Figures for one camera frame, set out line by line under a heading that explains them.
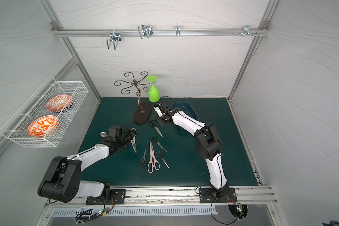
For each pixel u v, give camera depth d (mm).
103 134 965
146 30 762
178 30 756
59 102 721
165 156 896
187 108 1082
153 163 846
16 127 562
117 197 733
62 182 420
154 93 929
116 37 784
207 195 732
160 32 794
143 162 860
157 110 873
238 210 717
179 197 736
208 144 531
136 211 702
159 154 883
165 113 746
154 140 953
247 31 764
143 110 1089
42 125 628
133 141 942
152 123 1042
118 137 720
